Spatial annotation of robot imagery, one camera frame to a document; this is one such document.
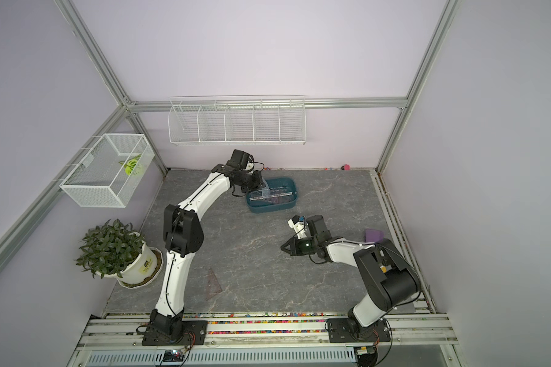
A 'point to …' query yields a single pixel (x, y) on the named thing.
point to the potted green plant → (113, 249)
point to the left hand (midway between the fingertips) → (268, 184)
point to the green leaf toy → (130, 164)
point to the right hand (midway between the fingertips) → (281, 246)
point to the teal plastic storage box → (261, 206)
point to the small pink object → (347, 167)
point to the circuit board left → (173, 355)
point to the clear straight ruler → (269, 196)
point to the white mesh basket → (109, 177)
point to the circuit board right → (366, 355)
